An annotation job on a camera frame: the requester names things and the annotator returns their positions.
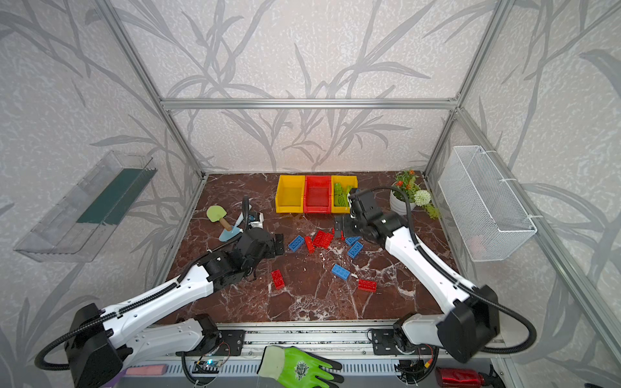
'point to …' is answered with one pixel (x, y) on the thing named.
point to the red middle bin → (318, 194)
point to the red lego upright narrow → (309, 245)
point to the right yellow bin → (340, 187)
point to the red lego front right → (367, 285)
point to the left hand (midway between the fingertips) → (273, 238)
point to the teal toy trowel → (226, 234)
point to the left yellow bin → (290, 194)
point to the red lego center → (323, 239)
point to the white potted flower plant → (407, 181)
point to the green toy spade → (216, 213)
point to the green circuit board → (206, 367)
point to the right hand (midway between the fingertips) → (344, 220)
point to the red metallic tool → (458, 377)
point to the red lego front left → (278, 280)
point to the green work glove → (298, 369)
